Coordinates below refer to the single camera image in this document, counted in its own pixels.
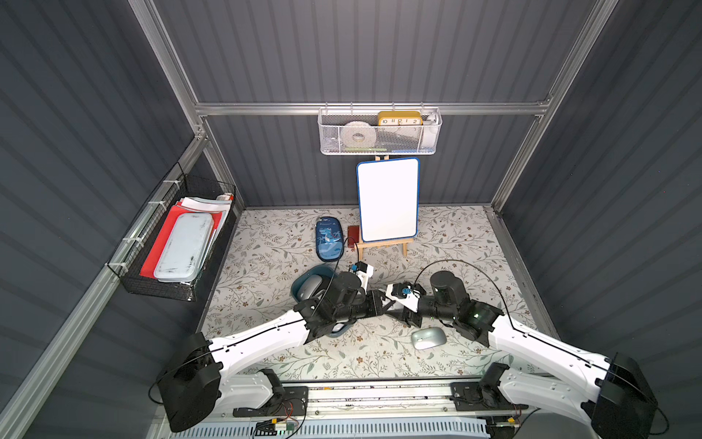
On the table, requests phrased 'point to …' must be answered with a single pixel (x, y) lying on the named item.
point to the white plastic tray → (183, 251)
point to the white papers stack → (219, 205)
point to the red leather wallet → (353, 235)
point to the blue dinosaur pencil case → (329, 239)
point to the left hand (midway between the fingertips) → (396, 305)
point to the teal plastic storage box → (323, 271)
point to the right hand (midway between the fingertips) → (394, 294)
